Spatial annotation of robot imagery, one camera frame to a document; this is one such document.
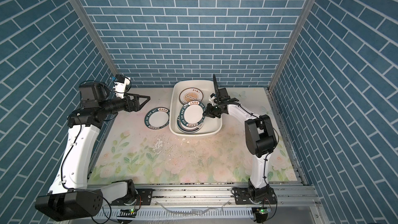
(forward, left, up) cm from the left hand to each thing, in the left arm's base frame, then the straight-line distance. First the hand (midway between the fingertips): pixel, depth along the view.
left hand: (144, 96), depth 68 cm
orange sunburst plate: (+33, -18, -33) cm, 50 cm away
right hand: (+9, -26, -24) cm, 37 cm away
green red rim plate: (+2, -17, -33) cm, 37 cm away
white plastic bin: (+5, -32, -33) cm, 46 cm away
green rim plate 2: (+10, -19, -27) cm, 35 cm away
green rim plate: (+12, +4, -35) cm, 37 cm away
